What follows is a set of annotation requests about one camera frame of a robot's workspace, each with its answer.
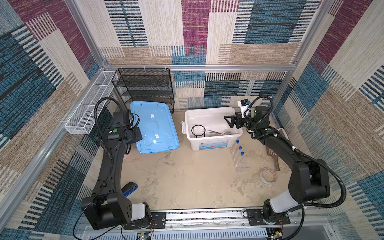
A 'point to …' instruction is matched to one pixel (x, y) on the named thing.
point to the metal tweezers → (215, 132)
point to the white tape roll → (267, 176)
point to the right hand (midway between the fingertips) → (230, 116)
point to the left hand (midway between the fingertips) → (134, 133)
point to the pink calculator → (283, 133)
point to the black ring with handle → (199, 130)
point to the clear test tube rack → (245, 162)
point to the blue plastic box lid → (158, 131)
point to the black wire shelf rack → (144, 84)
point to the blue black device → (129, 188)
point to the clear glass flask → (226, 133)
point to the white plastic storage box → (207, 128)
